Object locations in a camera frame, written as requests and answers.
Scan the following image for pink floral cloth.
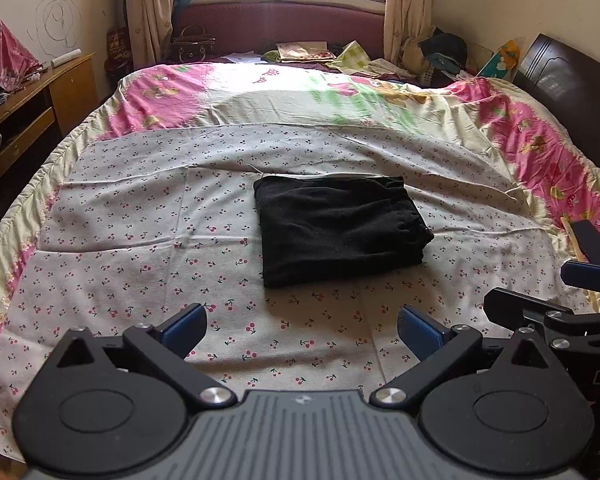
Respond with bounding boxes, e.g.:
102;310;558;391
0;15;43;93

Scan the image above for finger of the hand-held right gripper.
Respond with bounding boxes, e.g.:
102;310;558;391
560;259;600;297
482;287;600;356

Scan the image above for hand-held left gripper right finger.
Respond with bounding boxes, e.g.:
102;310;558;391
371;304;563;409

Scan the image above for brown handbag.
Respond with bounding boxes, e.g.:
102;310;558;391
169;25;216;63

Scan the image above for red bag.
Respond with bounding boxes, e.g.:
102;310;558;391
105;27;131;68

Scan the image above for cherry print bed sheet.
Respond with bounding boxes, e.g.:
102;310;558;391
0;122;588;461

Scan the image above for wooden desk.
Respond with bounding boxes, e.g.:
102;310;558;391
0;52;98;201

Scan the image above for pink floral quilt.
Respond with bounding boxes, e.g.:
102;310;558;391
0;62;600;411

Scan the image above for printed paper packet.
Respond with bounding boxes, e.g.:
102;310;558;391
276;40;338;63

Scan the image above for dark wooden headboard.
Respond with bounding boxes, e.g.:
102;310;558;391
512;34;600;131

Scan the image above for black pants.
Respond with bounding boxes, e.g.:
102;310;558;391
253;174;435;289

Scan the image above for yellow green checked cloth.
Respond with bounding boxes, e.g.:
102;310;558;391
330;41;372;73

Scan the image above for colourful cardboard box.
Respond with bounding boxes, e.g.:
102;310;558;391
477;39;522;81

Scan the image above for black phone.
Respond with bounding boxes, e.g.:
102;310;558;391
571;220;600;266

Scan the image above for pile of clothes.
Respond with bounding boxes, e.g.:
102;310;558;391
402;32;468;86

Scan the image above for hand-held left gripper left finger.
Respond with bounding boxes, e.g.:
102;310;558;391
47;302;238;409

